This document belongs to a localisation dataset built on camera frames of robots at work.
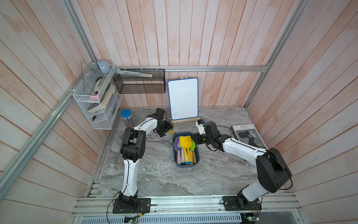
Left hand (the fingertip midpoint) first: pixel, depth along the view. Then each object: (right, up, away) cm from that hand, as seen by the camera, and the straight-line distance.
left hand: (170, 131), depth 102 cm
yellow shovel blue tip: (+13, -7, -9) cm, 17 cm away
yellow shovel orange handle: (+10, -7, -8) cm, 14 cm away
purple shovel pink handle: (+6, -11, -9) cm, 16 cm away
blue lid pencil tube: (-29, +12, -12) cm, 33 cm away
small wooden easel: (+10, +8, +2) cm, 13 cm away
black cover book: (+57, -1, -2) cm, 57 cm away
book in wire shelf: (-38, +16, -27) cm, 49 cm away
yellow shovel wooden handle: (+16, -16, -14) cm, 26 cm away
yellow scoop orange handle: (0, 0, -1) cm, 1 cm away
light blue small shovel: (+8, -15, -16) cm, 23 cm away
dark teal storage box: (+3, -3, -4) cm, 6 cm away
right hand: (+15, -2, -12) cm, 19 cm away
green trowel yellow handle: (+15, -11, -9) cm, 21 cm away
